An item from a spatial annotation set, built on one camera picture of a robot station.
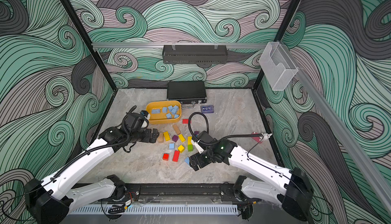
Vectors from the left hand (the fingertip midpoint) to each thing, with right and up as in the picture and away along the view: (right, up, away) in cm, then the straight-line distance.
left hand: (151, 131), depth 78 cm
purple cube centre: (+11, -8, +15) cm, 20 cm away
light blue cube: (+3, +10, +26) cm, 28 cm away
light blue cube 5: (+11, +6, +22) cm, 25 cm away
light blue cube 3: (+10, +11, +26) cm, 30 cm away
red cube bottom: (+7, -16, +7) cm, 19 cm away
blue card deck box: (+33, +10, +29) cm, 45 cm away
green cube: (+21, -12, +11) cm, 26 cm away
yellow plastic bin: (-1, +4, +21) cm, 22 cm away
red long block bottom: (+12, -16, +8) cm, 21 cm away
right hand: (+23, -15, -3) cm, 28 cm away
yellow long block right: (+20, -8, +13) cm, 25 cm away
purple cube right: (+24, -4, +17) cm, 30 cm away
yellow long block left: (+6, -6, +15) cm, 17 cm away
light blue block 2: (+9, +9, +26) cm, 29 cm away
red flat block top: (+17, +2, +23) cm, 29 cm away
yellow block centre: (+15, -7, +15) cm, 22 cm away
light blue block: (-3, +9, +26) cm, 27 cm away
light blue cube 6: (+9, -11, +10) cm, 18 cm away
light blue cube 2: (+6, +11, +27) cm, 29 cm away
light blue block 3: (+19, -17, +6) cm, 26 cm away
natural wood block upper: (+11, -3, +20) cm, 23 cm away
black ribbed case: (+19, +21, +34) cm, 44 cm away
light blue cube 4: (+5, +6, +23) cm, 24 cm away
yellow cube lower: (+15, -12, +9) cm, 21 cm away
